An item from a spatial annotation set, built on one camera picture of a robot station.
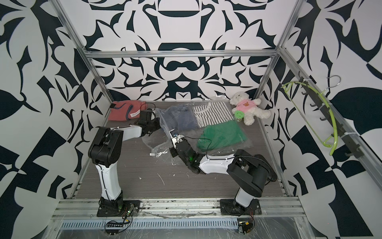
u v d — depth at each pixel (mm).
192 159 660
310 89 640
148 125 840
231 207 734
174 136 711
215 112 1119
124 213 724
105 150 532
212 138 997
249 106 1071
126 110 1117
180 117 1027
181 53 933
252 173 463
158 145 807
